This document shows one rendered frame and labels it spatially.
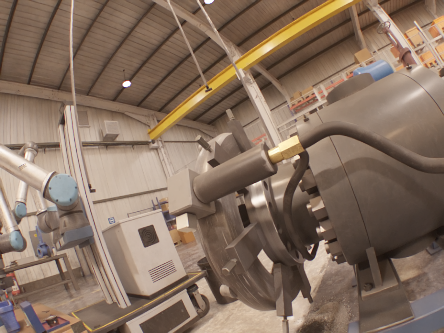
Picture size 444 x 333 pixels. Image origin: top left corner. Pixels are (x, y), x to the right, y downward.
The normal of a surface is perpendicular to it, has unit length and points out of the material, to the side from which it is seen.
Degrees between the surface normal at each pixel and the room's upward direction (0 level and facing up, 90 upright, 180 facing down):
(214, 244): 87
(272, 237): 102
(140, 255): 90
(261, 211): 77
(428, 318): 90
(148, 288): 90
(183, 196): 68
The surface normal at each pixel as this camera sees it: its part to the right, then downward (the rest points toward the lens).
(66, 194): 0.61, -0.32
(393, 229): -0.23, 0.47
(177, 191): -0.58, -0.32
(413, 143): -0.53, -0.13
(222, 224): -0.01, -0.33
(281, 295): -0.60, -0.57
